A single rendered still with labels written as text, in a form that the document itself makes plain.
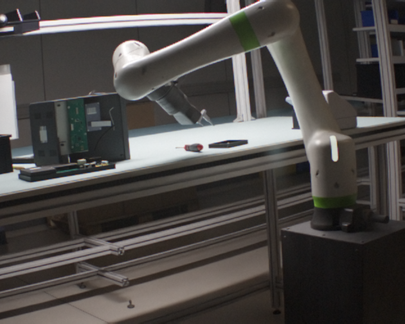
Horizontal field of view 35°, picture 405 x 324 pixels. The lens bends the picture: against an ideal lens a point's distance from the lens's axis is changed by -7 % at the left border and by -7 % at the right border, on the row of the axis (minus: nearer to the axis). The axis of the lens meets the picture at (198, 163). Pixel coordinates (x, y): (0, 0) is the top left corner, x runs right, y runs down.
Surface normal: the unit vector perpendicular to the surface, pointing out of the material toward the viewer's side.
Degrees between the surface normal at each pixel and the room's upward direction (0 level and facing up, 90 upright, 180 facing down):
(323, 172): 90
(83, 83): 90
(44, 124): 90
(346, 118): 90
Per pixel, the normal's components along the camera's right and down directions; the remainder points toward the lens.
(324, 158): -0.55, 0.14
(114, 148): 0.18, 0.11
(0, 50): 0.62, 0.04
